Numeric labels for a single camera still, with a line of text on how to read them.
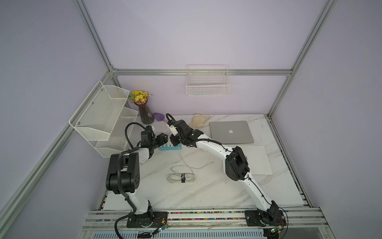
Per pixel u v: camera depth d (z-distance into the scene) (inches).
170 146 38.7
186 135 29.2
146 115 43.7
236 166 23.3
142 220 26.6
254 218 28.9
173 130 30.8
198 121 46.0
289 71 37.1
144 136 29.6
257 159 38.7
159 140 34.6
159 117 46.4
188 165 36.7
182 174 33.9
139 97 38.5
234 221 28.9
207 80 37.6
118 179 16.7
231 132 43.3
